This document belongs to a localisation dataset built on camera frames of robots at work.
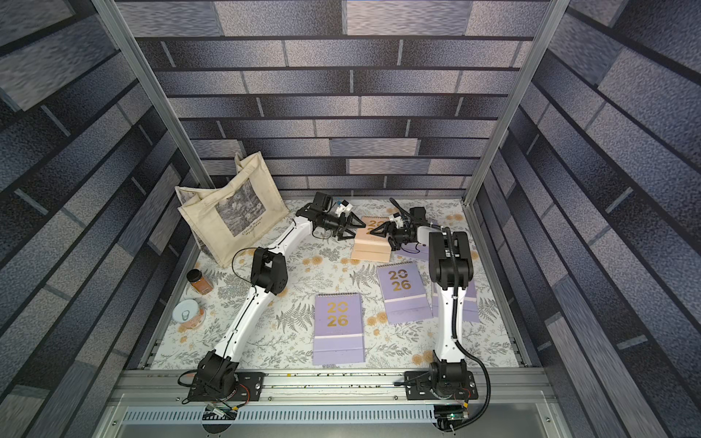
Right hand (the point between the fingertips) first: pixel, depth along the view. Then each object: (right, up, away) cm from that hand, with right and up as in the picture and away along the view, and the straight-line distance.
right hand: (373, 236), depth 105 cm
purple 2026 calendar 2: (+14, -4, -9) cm, 17 cm away
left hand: (-5, +3, -3) cm, 6 cm away
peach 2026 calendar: (-1, -4, -3) cm, 5 cm away
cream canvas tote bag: (-52, +7, -13) cm, 54 cm away
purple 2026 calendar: (-12, -29, -23) cm, 39 cm away
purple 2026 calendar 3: (+10, -19, -13) cm, 25 cm away
